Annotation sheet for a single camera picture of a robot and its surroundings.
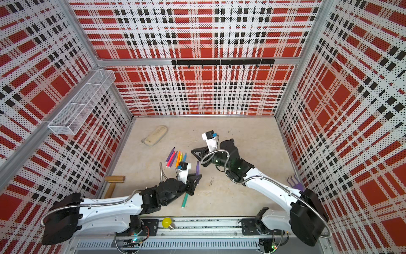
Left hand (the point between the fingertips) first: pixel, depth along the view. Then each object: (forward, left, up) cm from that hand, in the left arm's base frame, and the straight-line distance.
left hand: (202, 178), depth 77 cm
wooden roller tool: (+4, +53, -13) cm, 55 cm away
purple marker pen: (+20, +22, -12) cm, 32 cm away
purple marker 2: (+2, +2, +6) cm, 7 cm away
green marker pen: (-7, +10, -12) cm, 17 cm away
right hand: (+8, +2, +14) cm, 17 cm away
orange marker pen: (+18, +17, -13) cm, 28 cm away
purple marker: (+18, +20, -13) cm, 30 cm away
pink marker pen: (+18, +21, -13) cm, 30 cm away
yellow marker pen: (+19, +15, -12) cm, 27 cm away
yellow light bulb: (-18, +17, -10) cm, 26 cm away
